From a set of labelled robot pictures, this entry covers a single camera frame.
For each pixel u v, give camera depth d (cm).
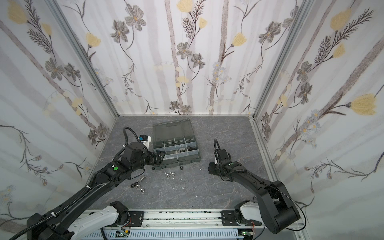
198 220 74
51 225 39
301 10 70
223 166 68
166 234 70
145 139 67
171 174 88
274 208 42
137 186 84
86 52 86
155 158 69
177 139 102
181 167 93
